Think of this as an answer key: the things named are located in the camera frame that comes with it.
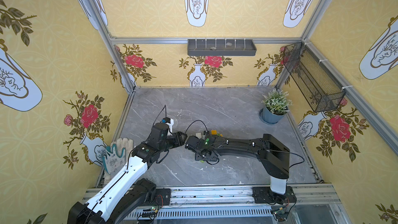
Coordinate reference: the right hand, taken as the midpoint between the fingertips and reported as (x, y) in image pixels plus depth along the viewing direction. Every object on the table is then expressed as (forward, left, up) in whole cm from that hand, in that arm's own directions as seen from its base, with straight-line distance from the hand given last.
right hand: (201, 160), depth 83 cm
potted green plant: (+28, -42, +15) cm, 52 cm away
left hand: (+8, +8, +12) cm, 16 cm away
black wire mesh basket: (+32, -63, +23) cm, 74 cm away
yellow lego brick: (+18, -6, -1) cm, 19 cm away
